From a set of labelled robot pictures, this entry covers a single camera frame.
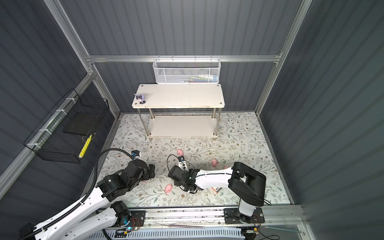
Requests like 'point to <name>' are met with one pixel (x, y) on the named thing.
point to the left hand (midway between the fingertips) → (148, 167)
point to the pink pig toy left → (144, 181)
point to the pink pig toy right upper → (214, 162)
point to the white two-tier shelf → (182, 110)
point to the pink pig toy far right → (225, 167)
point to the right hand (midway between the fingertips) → (180, 176)
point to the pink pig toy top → (180, 152)
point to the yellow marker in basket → (83, 149)
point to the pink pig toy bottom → (168, 188)
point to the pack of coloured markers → (217, 189)
